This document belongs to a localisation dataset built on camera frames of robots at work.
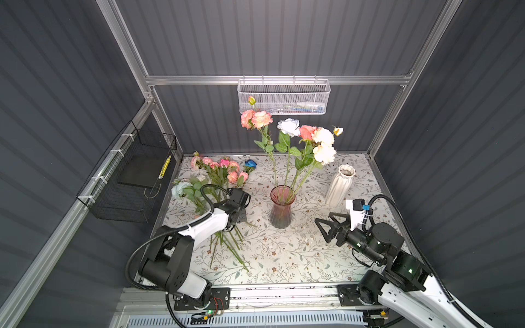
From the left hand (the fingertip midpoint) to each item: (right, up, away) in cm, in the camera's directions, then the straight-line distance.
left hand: (237, 214), depth 91 cm
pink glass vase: (+20, +9, -9) cm, 23 cm away
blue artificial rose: (+4, +23, +20) cm, 31 cm away
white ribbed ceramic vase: (+45, +13, -5) cm, 47 cm away
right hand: (+33, +3, -25) cm, 41 cm away
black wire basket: (-38, +15, -18) cm, 45 cm away
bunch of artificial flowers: (-10, +19, +13) cm, 25 cm away
